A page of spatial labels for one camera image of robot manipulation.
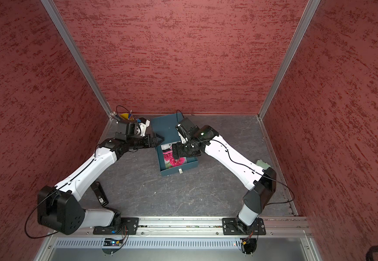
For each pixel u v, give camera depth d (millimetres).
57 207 402
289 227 760
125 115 1073
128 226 745
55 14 726
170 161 793
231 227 738
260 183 414
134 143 680
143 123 740
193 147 509
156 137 727
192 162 729
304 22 756
